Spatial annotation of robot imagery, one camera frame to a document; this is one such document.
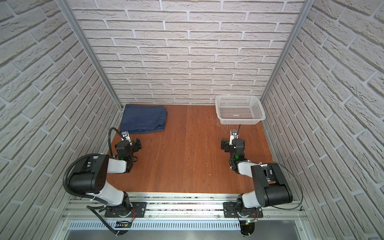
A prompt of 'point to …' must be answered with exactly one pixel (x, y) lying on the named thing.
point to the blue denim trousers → (138, 118)
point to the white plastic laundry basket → (239, 109)
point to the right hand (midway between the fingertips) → (231, 137)
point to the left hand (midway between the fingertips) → (129, 138)
